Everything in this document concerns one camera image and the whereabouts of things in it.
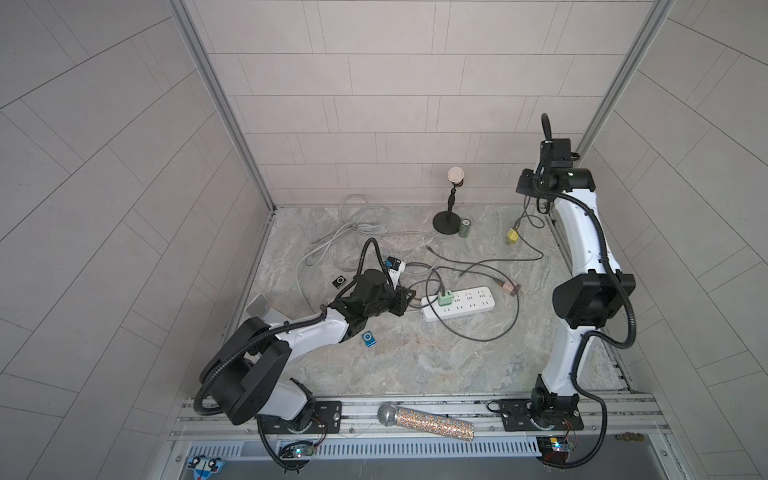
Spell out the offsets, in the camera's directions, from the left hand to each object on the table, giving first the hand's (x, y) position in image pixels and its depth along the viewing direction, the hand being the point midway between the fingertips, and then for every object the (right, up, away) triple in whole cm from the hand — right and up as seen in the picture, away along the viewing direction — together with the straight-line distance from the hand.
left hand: (416, 292), depth 84 cm
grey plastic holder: (-43, -3, -5) cm, 43 cm away
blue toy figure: (-47, -33, -20) cm, 61 cm away
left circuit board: (-26, -31, -19) cm, 45 cm away
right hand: (+32, +33, +2) cm, 46 cm away
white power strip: (+14, -4, +5) cm, 16 cm away
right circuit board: (+31, -33, -16) cm, 48 cm away
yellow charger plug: (+34, +16, +18) cm, 42 cm away
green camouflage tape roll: (+18, +18, +21) cm, 33 cm away
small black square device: (-24, +1, +9) cm, 26 cm away
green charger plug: (+8, -3, +1) cm, 9 cm away
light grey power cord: (-22, +25, +32) cm, 46 cm away
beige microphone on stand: (+13, +21, +25) cm, 35 cm away
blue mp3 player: (-14, -13, -1) cm, 19 cm away
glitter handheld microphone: (-7, -25, -16) cm, 30 cm away
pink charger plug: (+30, 0, +9) cm, 31 cm away
